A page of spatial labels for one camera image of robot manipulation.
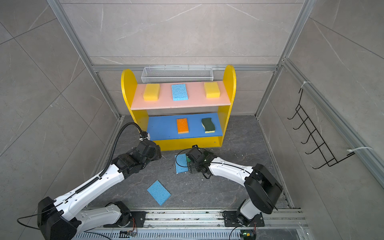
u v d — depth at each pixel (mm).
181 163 924
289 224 733
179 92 737
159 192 814
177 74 980
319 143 647
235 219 746
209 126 923
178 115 1030
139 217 733
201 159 660
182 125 927
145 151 572
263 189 413
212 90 730
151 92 720
